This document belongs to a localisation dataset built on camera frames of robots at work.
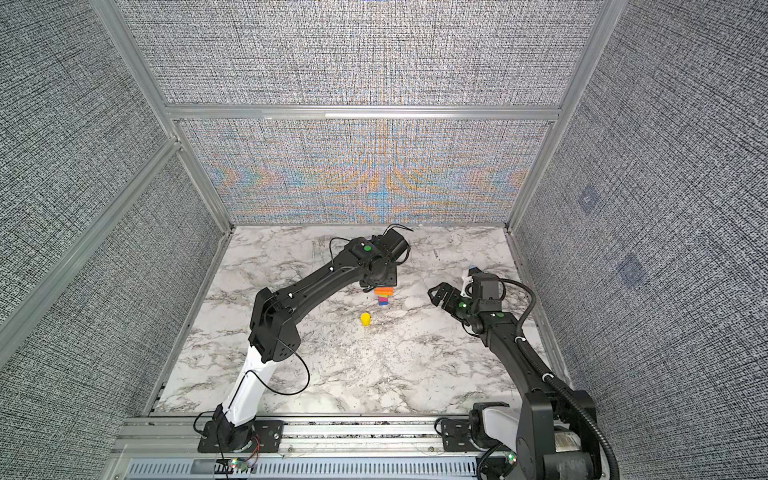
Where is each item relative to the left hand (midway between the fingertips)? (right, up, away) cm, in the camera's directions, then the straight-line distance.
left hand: (387, 280), depth 90 cm
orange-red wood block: (-1, -4, +3) cm, 5 cm away
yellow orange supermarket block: (-1, -5, +5) cm, 7 cm away
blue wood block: (-1, -8, +8) cm, 11 cm away
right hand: (+15, -4, -3) cm, 16 cm away
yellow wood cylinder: (-7, -12, +3) cm, 14 cm away
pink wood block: (-1, -7, +7) cm, 10 cm away
